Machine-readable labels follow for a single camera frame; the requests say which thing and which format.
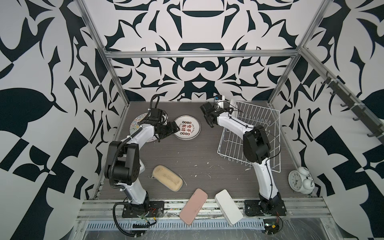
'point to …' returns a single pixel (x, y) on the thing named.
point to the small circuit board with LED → (271, 225)
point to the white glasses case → (228, 207)
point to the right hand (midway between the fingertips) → (233, 108)
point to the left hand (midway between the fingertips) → (176, 128)
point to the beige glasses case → (167, 178)
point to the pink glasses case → (193, 206)
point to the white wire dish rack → (252, 114)
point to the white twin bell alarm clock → (301, 180)
